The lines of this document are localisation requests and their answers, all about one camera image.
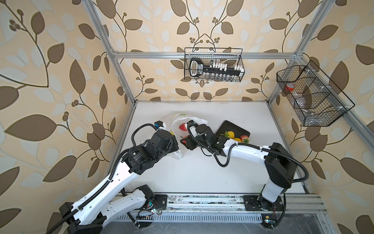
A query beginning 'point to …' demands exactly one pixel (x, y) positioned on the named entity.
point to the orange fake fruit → (237, 139)
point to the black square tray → (227, 126)
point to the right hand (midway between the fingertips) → (184, 139)
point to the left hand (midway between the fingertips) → (179, 139)
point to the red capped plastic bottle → (289, 87)
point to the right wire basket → (316, 100)
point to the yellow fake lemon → (231, 134)
